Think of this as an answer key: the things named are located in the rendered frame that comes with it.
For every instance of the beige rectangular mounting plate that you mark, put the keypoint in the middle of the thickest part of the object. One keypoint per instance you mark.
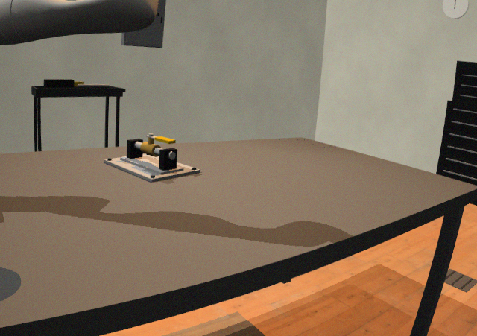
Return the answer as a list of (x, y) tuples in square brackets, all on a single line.
[(150, 175)]

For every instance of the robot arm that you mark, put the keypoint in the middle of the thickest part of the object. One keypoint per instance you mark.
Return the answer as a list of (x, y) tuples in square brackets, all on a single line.
[(30, 20)]

